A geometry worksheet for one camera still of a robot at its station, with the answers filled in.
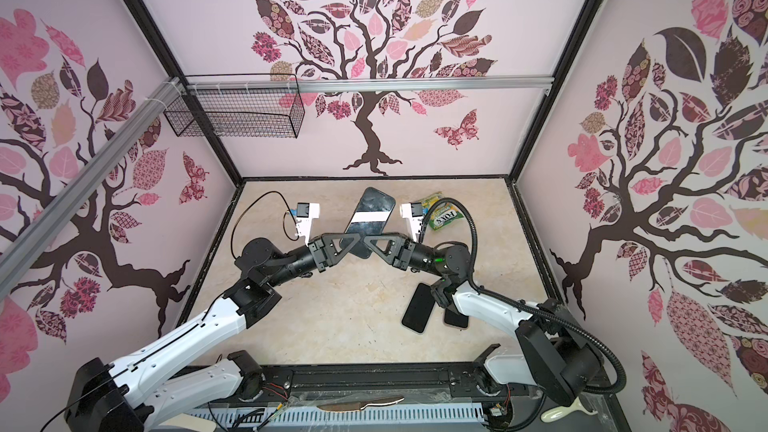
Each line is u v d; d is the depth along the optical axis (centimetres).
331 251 59
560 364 41
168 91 83
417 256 61
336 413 70
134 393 40
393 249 61
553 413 70
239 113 122
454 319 83
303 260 58
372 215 62
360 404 71
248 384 65
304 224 60
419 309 85
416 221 63
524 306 47
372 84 94
